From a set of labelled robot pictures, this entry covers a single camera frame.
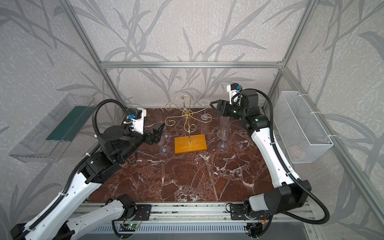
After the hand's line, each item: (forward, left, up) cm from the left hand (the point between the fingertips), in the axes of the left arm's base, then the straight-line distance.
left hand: (158, 116), depth 61 cm
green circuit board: (-36, +17, -42) cm, 57 cm away
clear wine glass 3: (+20, -8, -7) cm, 22 cm away
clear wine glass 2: (+28, -36, -42) cm, 62 cm away
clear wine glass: (+6, +6, -40) cm, 41 cm away
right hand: (+13, -25, -2) cm, 28 cm away
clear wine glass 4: (+17, -20, -9) cm, 27 cm away
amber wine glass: (+9, -33, -40) cm, 53 cm away
